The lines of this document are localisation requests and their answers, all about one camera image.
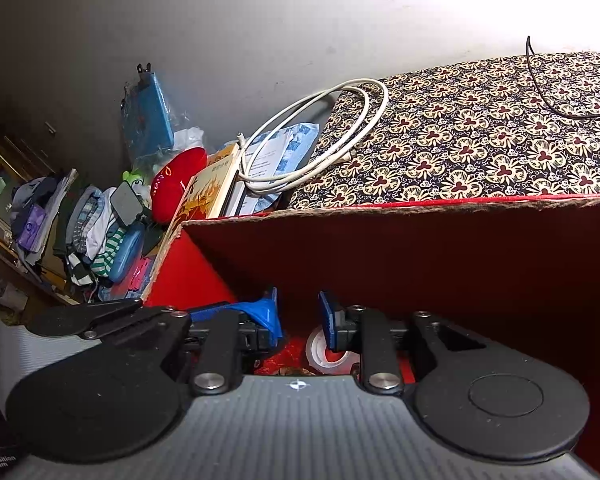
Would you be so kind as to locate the red cardboard box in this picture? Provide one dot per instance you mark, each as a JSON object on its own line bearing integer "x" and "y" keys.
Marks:
{"x": 430, "y": 260}

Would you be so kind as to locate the yellow book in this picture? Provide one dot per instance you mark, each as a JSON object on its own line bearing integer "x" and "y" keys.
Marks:
{"x": 210, "y": 185}

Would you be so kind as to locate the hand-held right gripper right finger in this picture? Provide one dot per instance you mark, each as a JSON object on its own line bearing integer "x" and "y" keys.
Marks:
{"x": 332, "y": 320}

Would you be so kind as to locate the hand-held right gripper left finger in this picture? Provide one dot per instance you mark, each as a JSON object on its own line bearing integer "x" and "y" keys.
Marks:
{"x": 260, "y": 317}

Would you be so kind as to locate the blue patterned cloth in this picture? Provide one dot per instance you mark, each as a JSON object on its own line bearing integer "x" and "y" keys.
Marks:
{"x": 120, "y": 291}

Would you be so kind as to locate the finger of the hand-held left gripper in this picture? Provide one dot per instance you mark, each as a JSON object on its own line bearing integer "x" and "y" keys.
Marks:
{"x": 80, "y": 320}

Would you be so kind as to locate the blue and white paper packet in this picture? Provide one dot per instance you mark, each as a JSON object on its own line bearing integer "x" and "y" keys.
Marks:
{"x": 290, "y": 145}

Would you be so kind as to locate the red plush pillow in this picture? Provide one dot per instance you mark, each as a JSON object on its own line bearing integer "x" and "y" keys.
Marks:
{"x": 177, "y": 185}

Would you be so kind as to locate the purple pouch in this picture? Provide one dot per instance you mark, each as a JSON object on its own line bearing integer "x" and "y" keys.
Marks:
{"x": 32, "y": 227}

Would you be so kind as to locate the pile of clothes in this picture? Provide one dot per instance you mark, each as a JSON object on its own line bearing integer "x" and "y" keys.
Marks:
{"x": 80, "y": 225}

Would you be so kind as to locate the grey black device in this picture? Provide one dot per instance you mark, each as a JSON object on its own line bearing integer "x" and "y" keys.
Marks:
{"x": 125, "y": 205}

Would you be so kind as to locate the clear tape roll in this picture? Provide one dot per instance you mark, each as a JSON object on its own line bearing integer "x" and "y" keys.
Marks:
{"x": 317, "y": 355}

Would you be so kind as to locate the blue glasses case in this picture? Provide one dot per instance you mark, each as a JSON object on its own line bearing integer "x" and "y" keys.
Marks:
{"x": 127, "y": 255}

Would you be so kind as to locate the blue plastic package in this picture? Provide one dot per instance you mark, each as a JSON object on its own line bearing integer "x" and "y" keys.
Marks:
{"x": 150, "y": 115}

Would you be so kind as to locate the wooden shelf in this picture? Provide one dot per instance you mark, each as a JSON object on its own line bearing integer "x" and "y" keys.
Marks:
{"x": 22, "y": 152}

